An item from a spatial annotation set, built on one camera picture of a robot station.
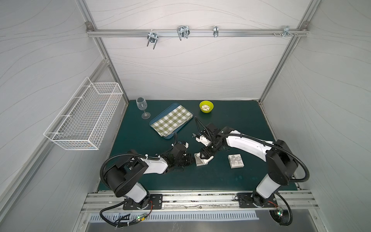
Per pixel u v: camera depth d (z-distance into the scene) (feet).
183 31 2.51
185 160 2.55
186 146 2.81
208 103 3.81
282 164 1.49
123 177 1.45
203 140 2.61
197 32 2.61
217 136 2.09
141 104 3.32
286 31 2.51
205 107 3.67
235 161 2.77
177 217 2.31
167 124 3.44
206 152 2.44
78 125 2.17
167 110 3.70
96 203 2.46
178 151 2.27
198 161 2.77
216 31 2.56
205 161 2.63
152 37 2.61
